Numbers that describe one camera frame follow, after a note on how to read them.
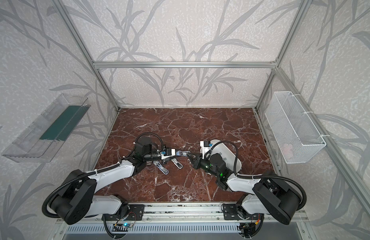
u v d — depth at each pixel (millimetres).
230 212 736
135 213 726
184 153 799
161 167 883
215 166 637
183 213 751
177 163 892
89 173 467
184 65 977
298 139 602
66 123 639
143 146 645
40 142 637
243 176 569
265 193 435
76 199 419
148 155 697
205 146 735
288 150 724
